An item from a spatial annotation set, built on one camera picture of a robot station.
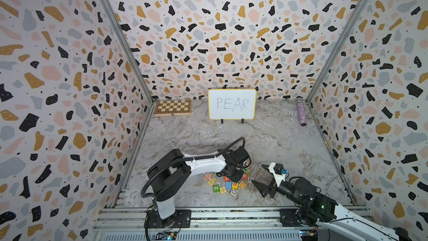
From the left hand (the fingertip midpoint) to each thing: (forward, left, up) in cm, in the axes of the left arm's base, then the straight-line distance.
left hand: (240, 177), depth 85 cm
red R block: (0, -2, -1) cm, 2 cm away
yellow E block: (-4, +3, 0) cm, 5 cm away
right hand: (-4, -7, +14) cm, 16 cm away
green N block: (+4, -3, -1) cm, 5 cm away
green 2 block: (-5, +12, 0) cm, 13 cm away
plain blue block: (-3, +6, -1) cm, 7 cm away
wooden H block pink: (+1, +17, -1) cm, 17 cm away
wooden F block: (0, -5, -1) cm, 5 cm away
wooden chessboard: (+47, +43, +2) cm, 64 cm away
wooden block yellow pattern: (-6, +9, -1) cm, 11 cm away
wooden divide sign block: (-2, +15, 0) cm, 15 cm away
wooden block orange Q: (-3, -1, -1) cm, 4 cm away
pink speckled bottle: (+43, -45, +1) cm, 62 cm away
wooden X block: (0, +13, 0) cm, 13 cm away
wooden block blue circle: (-7, +4, -1) cm, 8 cm away
